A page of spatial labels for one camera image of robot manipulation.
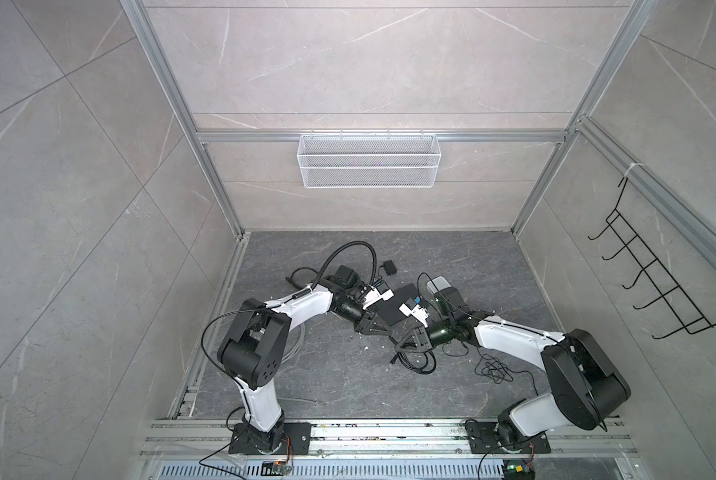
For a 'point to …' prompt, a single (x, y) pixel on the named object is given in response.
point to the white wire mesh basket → (370, 161)
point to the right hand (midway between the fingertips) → (399, 347)
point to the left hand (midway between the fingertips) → (387, 326)
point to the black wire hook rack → (674, 298)
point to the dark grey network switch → (389, 308)
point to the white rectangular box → (440, 283)
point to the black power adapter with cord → (390, 268)
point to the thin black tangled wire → (492, 367)
